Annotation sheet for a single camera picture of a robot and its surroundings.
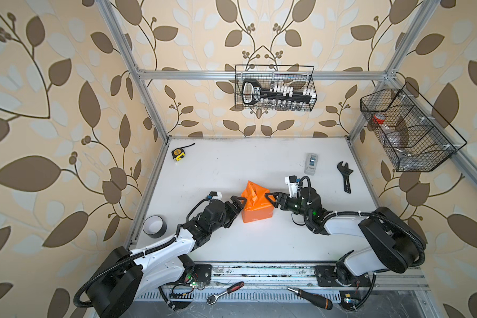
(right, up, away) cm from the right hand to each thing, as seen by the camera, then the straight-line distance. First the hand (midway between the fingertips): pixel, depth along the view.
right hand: (268, 196), depth 86 cm
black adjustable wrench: (+43, +10, +18) cm, 48 cm away
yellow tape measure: (-49, +20, +25) cm, 58 cm away
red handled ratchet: (-22, -33, -17) cm, 43 cm away
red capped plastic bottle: (+51, +35, +3) cm, 62 cm away
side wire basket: (+54, +25, -13) cm, 61 cm away
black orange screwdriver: (+15, -32, -19) cm, 40 cm away
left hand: (-12, -2, -5) cm, 13 cm away
